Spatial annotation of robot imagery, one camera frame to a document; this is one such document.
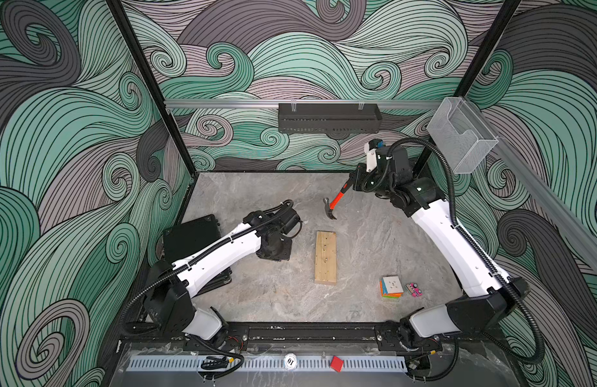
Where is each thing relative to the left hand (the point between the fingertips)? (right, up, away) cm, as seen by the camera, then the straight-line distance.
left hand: (282, 253), depth 77 cm
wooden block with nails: (+16, -4, +10) cm, 19 cm away
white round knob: (+3, -26, -13) cm, 29 cm away
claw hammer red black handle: (+17, +15, +8) cm, 24 cm away
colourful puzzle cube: (+37, -12, +2) cm, 38 cm away
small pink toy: (+45, -14, +4) cm, 47 cm away
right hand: (+21, +26, -5) cm, 34 cm away
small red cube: (+16, -30, -9) cm, 35 cm away
